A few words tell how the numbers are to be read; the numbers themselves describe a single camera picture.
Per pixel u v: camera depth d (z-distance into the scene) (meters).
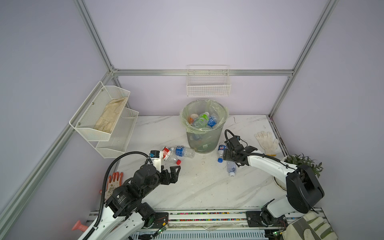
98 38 0.78
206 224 0.73
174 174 0.62
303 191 0.44
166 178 0.58
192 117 0.93
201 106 0.94
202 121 0.79
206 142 0.94
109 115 0.80
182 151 0.93
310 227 0.72
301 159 0.78
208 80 0.95
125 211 0.44
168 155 0.95
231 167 0.92
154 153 0.59
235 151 0.69
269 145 1.04
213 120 0.88
